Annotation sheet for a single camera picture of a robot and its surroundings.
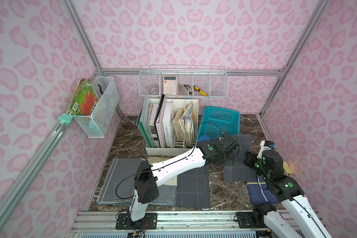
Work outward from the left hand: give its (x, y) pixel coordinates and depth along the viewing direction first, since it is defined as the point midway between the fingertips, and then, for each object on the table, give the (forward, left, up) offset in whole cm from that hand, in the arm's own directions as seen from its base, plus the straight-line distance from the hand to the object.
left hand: (230, 156), depth 74 cm
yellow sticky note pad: (+4, -43, -25) cm, 50 cm away
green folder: (+14, +44, +10) cm, 47 cm away
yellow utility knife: (+45, +12, +6) cm, 47 cm away
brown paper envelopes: (+19, +23, +2) cm, 30 cm away
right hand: (+2, -7, 0) cm, 8 cm away
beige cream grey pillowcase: (-10, +32, -21) cm, 39 cm away
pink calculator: (+45, +32, +10) cm, 56 cm away
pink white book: (+18, +34, +4) cm, 39 cm away
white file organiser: (+18, +27, -20) cm, 38 cm away
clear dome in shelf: (+45, +43, +6) cm, 62 cm away
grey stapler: (+45, +22, +7) cm, 51 cm away
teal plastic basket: (+40, -1, -19) cm, 45 cm away
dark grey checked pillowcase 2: (-6, -5, -6) cm, 9 cm away
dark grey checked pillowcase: (-10, +18, -18) cm, 28 cm away
